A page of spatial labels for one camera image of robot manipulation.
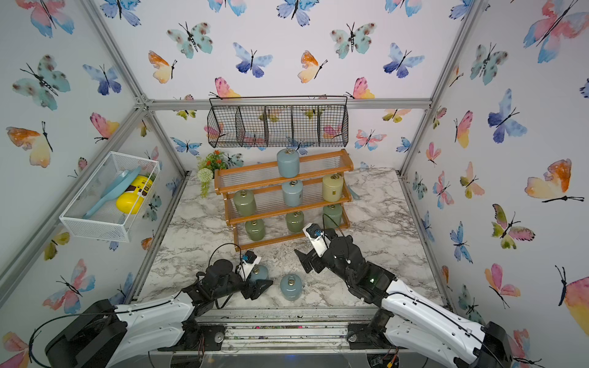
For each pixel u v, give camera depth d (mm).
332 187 864
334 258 539
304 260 627
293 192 845
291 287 773
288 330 762
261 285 757
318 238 602
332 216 948
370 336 650
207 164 1042
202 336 725
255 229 903
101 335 417
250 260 723
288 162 764
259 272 784
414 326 581
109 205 690
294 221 932
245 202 811
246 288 729
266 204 927
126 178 788
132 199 699
